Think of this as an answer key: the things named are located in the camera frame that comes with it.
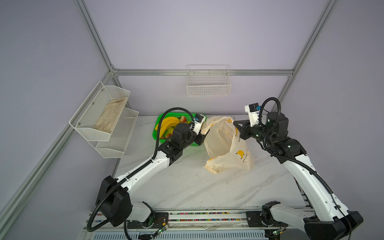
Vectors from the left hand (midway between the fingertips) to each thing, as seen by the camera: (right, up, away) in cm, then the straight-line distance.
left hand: (204, 128), depth 76 cm
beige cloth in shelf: (-51, +6, +3) cm, 52 cm away
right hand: (+13, +3, -8) cm, 16 cm away
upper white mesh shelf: (-58, +7, +4) cm, 59 cm away
